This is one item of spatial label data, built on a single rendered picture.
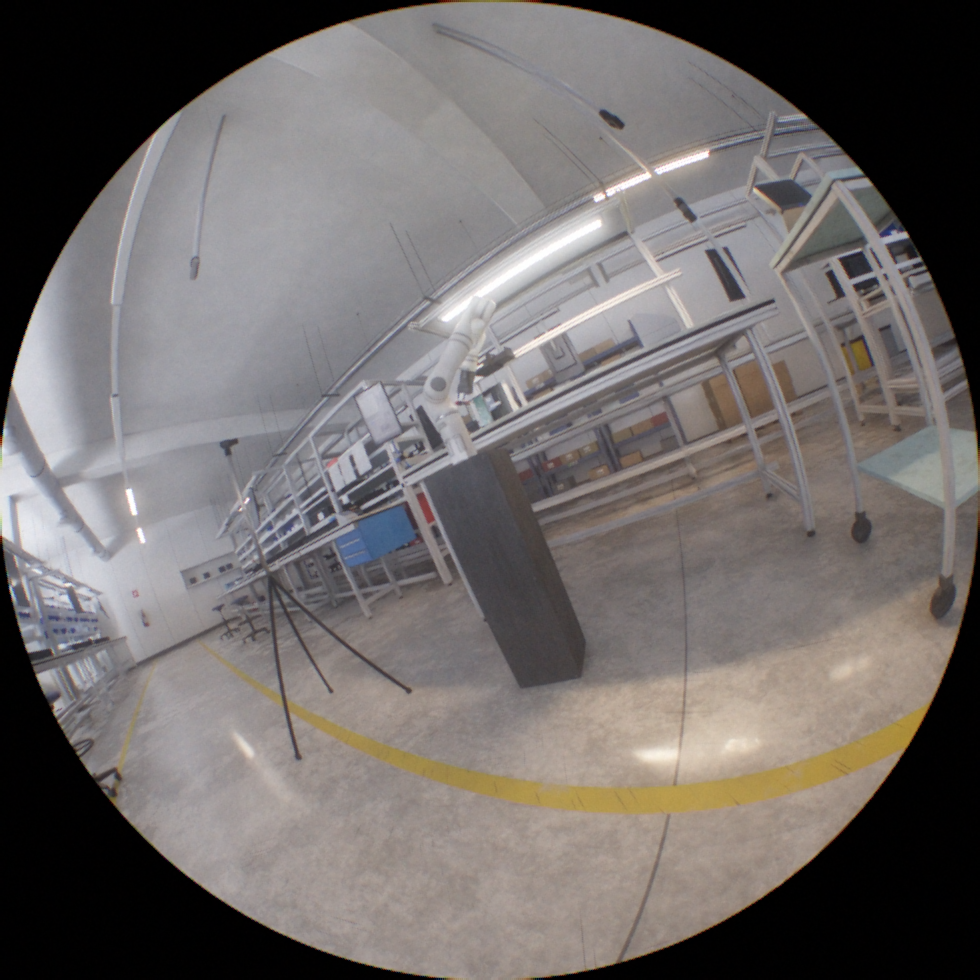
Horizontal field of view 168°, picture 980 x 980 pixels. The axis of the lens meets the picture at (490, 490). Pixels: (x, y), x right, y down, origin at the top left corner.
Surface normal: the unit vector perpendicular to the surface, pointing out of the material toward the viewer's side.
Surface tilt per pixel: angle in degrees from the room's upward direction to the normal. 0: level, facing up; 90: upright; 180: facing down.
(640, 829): 0
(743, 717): 0
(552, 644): 90
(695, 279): 90
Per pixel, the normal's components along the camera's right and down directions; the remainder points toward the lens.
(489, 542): -0.31, 0.15
